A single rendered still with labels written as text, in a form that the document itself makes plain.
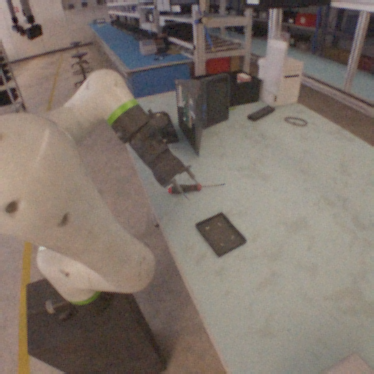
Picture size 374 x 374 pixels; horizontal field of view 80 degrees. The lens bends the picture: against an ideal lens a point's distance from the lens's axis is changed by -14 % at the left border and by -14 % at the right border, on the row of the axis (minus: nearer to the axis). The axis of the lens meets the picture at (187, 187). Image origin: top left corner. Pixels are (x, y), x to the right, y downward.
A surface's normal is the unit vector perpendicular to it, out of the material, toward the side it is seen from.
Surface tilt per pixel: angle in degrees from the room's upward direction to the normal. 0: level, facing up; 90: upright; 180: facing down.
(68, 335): 0
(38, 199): 83
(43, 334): 0
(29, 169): 61
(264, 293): 0
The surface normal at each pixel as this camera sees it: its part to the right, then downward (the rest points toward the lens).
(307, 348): -0.06, -0.75
